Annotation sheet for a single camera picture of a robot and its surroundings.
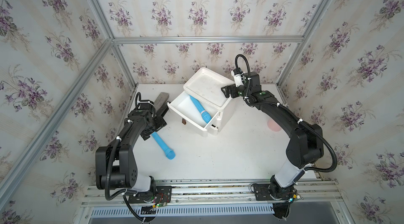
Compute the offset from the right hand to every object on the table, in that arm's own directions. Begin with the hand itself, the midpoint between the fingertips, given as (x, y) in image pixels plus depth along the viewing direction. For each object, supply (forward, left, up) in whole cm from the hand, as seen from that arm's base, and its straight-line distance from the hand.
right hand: (232, 86), depth 87 cm
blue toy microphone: (-32, +34, -19) cm, 50 cm away
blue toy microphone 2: (-17, +15, -3) cm, 23 cm away
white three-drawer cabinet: (0, +15, +1) cm, 16 cm away
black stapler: (-3, +42, -20) cm, 47 cm away
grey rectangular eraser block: (+5, +47, -20) cm, 51 cm away
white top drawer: (-12, +22, -7) cm, 26 cm away
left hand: (-20, +42, -15) cm, 49 cm away
